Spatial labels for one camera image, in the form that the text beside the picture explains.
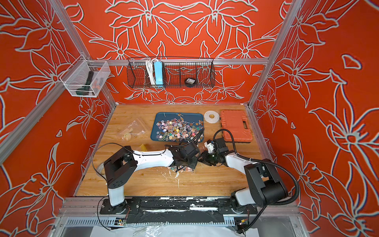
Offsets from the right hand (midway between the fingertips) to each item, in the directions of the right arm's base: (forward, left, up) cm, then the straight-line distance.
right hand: (197, 158), depth 86 cm
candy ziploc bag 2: (-10, +10, +9) cm, 17 cm away
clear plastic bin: (+39, +71, +30) cm, 87 cm away
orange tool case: (+28, -28, +1) cm, 40 cm away
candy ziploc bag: (+22, +45, -2) cm, 50 cm away
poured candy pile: (+21, +13, +1) cm, 24 cm away
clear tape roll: (-6, +58, -1) cm, 58 cm away
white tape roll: (+35, -11, -2) cm, 37 cm away
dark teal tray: (+34, +5, -2) cm, 35 cm away
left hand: (-1, +1, -1) cm, 2 cm away
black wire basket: (+49, +14, +27) cm, 57 cm away
